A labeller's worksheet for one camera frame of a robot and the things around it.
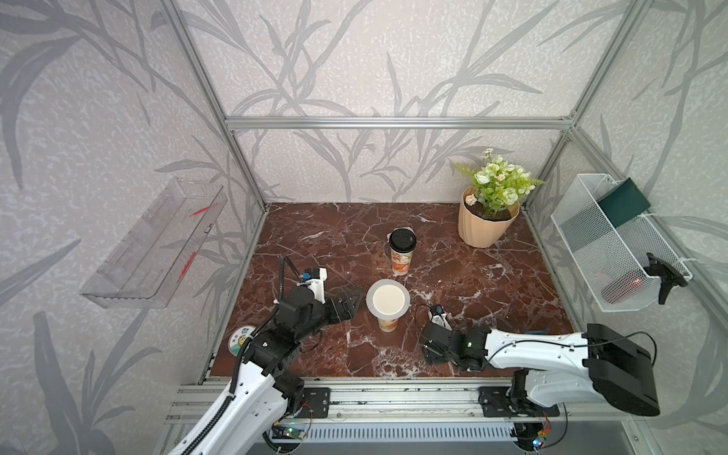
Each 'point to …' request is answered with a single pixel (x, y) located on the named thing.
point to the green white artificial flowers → (498, 184)
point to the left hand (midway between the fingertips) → (351, 298)
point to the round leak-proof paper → (388, 299)
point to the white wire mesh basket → (613, 259)
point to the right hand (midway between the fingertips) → (430, 346)
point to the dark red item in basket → (623, 287)
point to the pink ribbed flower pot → (480, 230)
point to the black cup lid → (402, 240)
